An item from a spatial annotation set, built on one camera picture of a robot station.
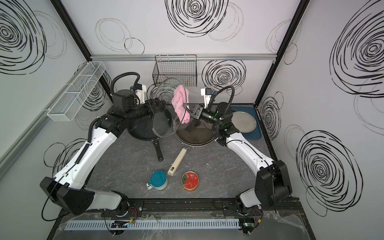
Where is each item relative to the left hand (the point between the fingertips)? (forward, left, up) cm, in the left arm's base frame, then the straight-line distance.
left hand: (162, 102), depth 70 cm
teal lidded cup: (-26, +2, -30) cm, 40 cm away
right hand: (-4, -10, +2) cm, 11 cm away
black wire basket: (+78, +3, -31) cm, 84 cm away
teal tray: (+8, -58, -35) cm, 68 cm away
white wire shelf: (+1, +48, -4) cm, 48 cm away
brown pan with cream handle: (+5, -21, -32) cm, 38 cm away
